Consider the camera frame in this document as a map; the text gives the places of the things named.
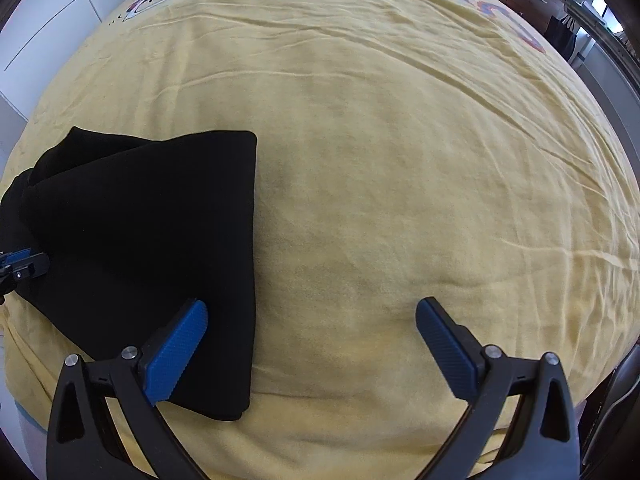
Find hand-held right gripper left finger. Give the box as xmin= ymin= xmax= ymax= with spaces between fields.
xmin=46 ymin=298 xmax=210 ymax=480

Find black office chair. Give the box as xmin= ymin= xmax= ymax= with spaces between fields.
xmin=579 ymin=337 xmax=640 ymax=480

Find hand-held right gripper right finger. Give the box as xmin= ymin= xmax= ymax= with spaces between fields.
xmin=415 ymin=297 xmax=583 ymax=480

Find glass top desk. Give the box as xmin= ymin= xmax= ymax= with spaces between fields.
xmin=562 ymin=0 xmax=640 ymax=88

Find black bag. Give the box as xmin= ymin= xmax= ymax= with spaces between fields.
xmin=544 ymin=14 xmax=582 ymax=61

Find white wardrobe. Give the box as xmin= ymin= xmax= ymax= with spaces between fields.
xmin=0 ymin=0 xmax=162 ymax=122

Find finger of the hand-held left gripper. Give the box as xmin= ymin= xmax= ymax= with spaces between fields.
xmin=0 ymin=247 xmax=51 ymax=306

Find yellow printed blanket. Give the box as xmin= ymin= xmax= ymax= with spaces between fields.
xmin=0 ymin=0 xmax=640 ymax=480

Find black pants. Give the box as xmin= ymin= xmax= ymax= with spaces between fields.
xmin=0 ymin=126 xmax=259 ymax=422

